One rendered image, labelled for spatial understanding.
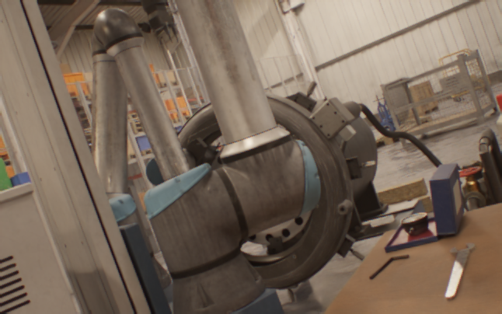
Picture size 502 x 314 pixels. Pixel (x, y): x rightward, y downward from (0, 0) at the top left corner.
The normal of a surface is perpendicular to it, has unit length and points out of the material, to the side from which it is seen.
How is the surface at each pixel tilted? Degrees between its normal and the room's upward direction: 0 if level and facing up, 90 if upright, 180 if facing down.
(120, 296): 90
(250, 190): 78
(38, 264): 90
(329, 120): 90
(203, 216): 90
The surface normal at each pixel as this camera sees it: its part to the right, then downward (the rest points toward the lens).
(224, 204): 0.15, -0.15
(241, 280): 0.51, -0.53
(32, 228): 0.50, -0.17
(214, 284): -0.02, -0.33
